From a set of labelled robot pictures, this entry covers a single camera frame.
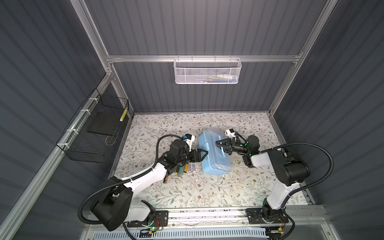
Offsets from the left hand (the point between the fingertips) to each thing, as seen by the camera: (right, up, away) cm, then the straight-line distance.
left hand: (204, 153), depth 80 cm
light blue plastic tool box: (+6, -4, -5) cm, 9 cm away
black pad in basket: (-51, +16, -4) cm, 54 cm away
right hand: (+7, +3, +1) cm, 8 cm away
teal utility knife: (-14, -12, +8) cm, 20 cm away
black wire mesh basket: (-57, +9, -8) cm, 59 cm away
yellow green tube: (-45, +21, +1) cm, 49 cm away
